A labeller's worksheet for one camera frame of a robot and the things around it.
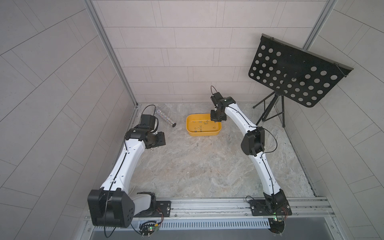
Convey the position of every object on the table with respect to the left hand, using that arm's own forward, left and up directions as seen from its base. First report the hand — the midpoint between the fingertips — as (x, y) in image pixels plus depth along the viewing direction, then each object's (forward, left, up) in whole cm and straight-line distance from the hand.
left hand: (163, 138), depth 81 cm
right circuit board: (-37, -57, -15) cm, 69 cm away
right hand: (+21, -30, -8) cm, 37 cm away
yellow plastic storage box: (+20, -21, -13) cm, 32 cm away
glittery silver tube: (+23, +4, -10) cm, 25 cm away
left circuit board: (-38, +4, -16) cm, 41 cm away
